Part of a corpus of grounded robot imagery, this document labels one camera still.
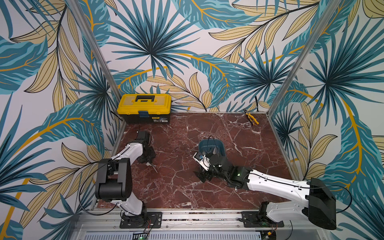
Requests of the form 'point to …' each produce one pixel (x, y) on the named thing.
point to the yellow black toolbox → (145, 108)
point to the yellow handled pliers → (251, 118)
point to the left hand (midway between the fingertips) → (149, 158)
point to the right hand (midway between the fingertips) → (199, 162)
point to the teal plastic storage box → (209, 145)
